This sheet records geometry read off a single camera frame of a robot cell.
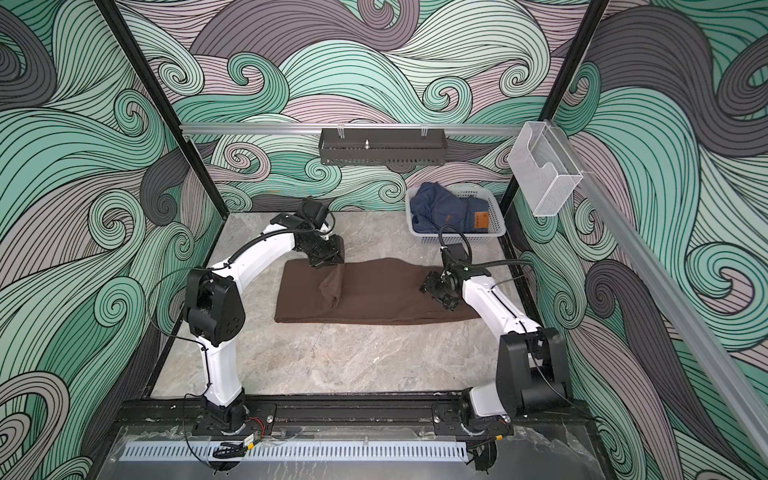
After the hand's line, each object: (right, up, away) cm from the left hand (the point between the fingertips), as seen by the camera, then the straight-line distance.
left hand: (347, 258), depth 89 cm
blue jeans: (+31, +18, +22) cm, 42 cm away
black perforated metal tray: (+11, +36, +7) cm, 38 cm away
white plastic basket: (+53, +10, +18) cm, 57 cm away
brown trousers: (+12, -12, +13) cm, 21 cm away
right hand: (+25, -10, -1) cm, 27 cm away
